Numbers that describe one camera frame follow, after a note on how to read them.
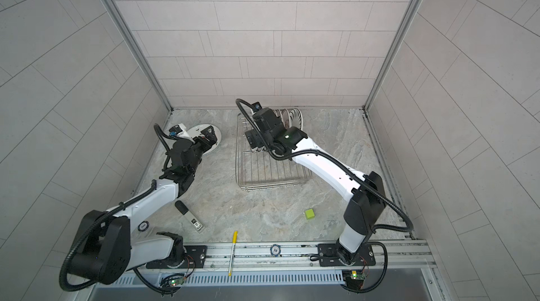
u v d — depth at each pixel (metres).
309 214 0.80
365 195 0.42
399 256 0.73
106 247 0.39
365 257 0.70
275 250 0.73
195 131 0.73
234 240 0.75
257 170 0.91
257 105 0.66
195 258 0.71
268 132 0.56
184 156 0.62
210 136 0.75
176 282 0.65
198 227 0.75
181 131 0.71
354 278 0.68
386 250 0.67
